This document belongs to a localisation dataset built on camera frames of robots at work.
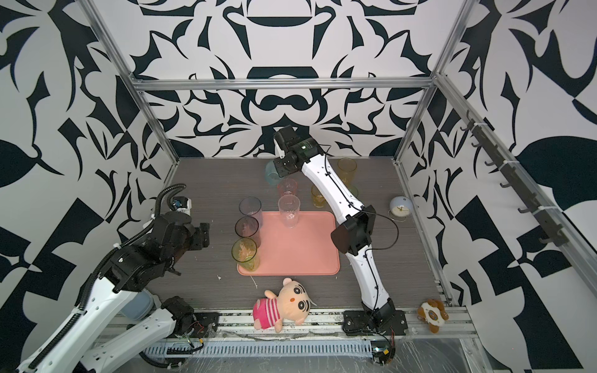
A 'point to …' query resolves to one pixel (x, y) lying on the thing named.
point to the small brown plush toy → (431, 311)
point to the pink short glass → (288, 187)
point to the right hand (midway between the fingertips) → (285, 162)
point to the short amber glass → (318, 198)
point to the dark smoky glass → (247, 226)
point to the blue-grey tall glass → (251, 206)
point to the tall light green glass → (244, 251)
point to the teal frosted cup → (271, 174)
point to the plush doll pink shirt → (292, 303)
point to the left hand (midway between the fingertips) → (196, 221)
